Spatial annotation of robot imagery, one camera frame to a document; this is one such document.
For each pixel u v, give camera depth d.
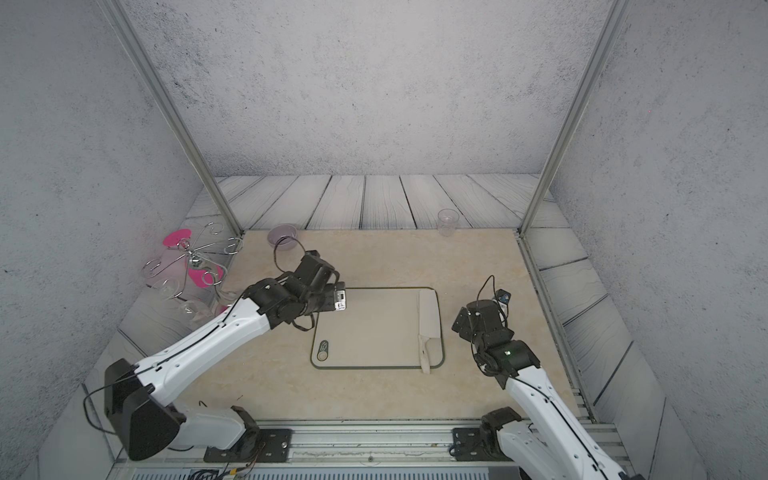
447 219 1.19
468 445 0.72
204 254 0.77
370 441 0.75
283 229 1.14
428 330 0.92
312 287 0.60
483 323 0.58
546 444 0.46
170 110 0.87
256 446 0.67
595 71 0.79
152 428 0.40
